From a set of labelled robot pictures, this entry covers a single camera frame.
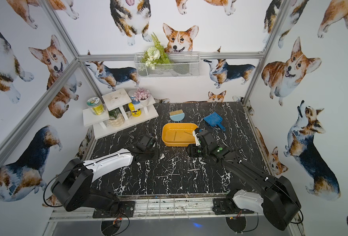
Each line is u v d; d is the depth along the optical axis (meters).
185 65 0.93
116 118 1.04
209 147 0.62
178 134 1.04
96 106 0.90
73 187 0.43
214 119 1.12
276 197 0.40
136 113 1.09
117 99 0.95
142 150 0.66
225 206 0.68
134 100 0.95
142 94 0.92
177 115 1.15
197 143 0.73
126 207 0.74
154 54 0.78
